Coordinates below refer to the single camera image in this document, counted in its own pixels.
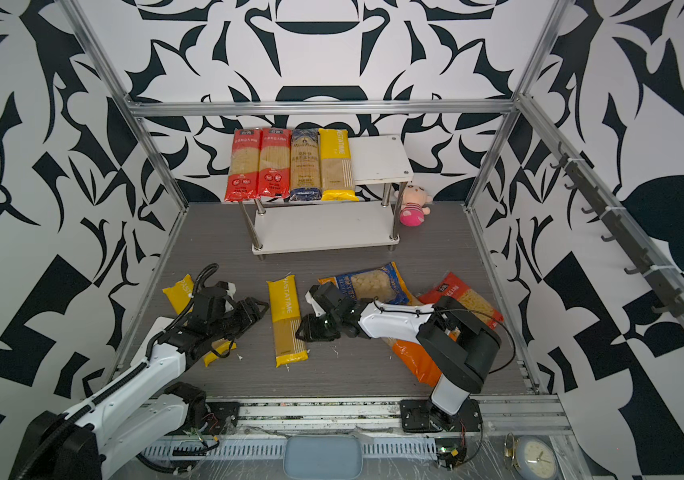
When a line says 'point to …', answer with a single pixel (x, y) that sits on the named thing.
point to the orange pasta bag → (424, 367)
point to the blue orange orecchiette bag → (384, 282)
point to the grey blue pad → (323, 457)
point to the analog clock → (536, 458)
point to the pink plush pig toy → (414, 205)
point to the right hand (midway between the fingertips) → (301, 333)
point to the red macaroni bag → (452, 287)
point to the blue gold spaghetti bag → (305, 184)
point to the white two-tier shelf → (381, 159)
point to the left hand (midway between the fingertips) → (265, 305)
